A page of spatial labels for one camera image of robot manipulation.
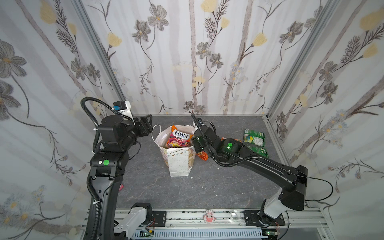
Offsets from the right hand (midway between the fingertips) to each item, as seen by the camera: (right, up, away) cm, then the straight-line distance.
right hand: (194, 133), depth 70 cm
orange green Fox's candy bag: (-9, -3, +10) cm, 14 cm away
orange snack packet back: (+31, -6, +34) cm, 46 cm away
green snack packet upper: (+43, -4, +34) cm, 55 cm away
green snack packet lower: (+43, -12, +28) cm, 53 cm away
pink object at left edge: (-42, -31, +14) cm, 54 cm away
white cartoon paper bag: (-9, -15, +8) cm, 19 cm away
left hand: (-21, +9, -10) cm, 25 cm away
